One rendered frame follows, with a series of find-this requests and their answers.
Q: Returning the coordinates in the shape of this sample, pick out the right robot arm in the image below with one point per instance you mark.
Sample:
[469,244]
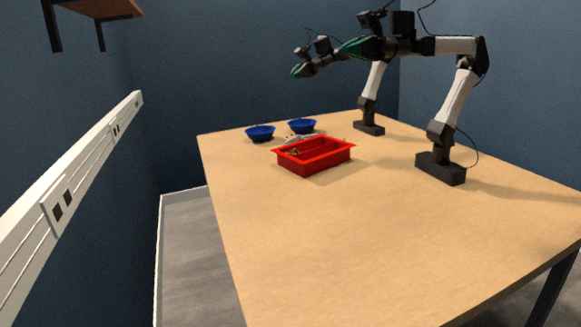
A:
[366,101]

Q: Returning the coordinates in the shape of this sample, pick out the grey scoop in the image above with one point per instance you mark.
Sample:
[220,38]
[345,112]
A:
[299,138]

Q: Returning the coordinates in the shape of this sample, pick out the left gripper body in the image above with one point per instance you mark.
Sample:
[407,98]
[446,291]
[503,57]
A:
[381,47]

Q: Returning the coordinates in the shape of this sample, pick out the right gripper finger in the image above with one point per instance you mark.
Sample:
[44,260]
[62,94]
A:
[298,73]
[295,69]

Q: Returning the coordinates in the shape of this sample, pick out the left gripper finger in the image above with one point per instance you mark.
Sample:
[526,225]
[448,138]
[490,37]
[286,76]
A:
[355,49]
[343,48]

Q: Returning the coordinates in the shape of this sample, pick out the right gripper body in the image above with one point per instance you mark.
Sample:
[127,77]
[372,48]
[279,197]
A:
[311,67]

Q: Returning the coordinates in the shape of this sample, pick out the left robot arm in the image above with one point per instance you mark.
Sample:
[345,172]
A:
[470,67]

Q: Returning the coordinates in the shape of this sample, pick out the blue bowl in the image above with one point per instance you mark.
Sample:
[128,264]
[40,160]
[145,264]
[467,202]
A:
[307,125]
[260,133]

